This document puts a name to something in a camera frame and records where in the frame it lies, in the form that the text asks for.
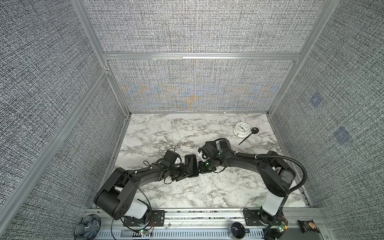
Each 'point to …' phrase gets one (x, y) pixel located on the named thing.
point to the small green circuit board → (146, 233)
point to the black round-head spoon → (254, 130)
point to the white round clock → (242, 130)
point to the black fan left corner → (88, 228)
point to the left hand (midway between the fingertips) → (190, 175)
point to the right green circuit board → (282, 227)
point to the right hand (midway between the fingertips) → (198, 170)
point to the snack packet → (305, 226)
